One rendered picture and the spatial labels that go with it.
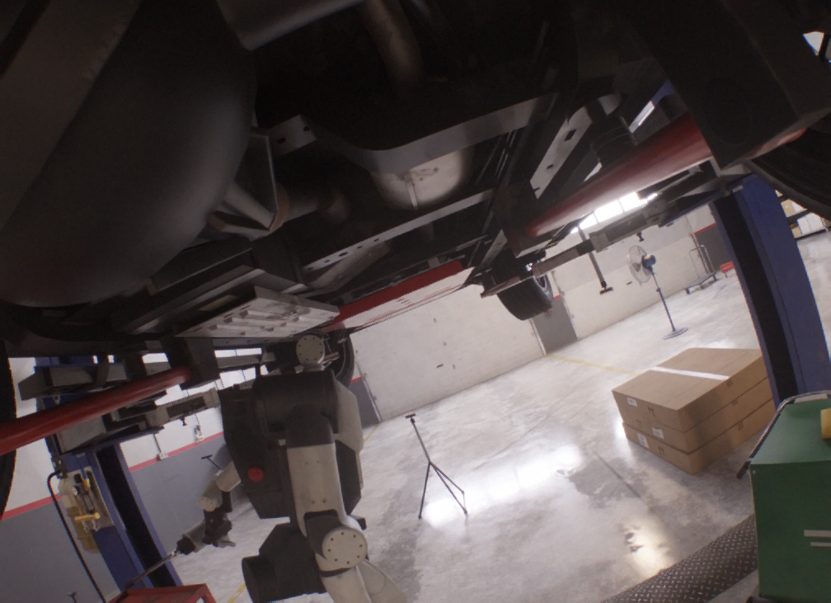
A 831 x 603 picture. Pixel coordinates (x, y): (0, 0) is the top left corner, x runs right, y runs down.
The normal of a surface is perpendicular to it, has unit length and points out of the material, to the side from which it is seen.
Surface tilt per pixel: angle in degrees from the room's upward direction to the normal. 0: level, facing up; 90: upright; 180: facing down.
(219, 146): 135
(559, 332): 90
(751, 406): 90
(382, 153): 158
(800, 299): 90
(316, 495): 84
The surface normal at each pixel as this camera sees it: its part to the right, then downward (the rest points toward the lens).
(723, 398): -0.07, -0.11
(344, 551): 0.22, -0.32
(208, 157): 0.92, 0.39
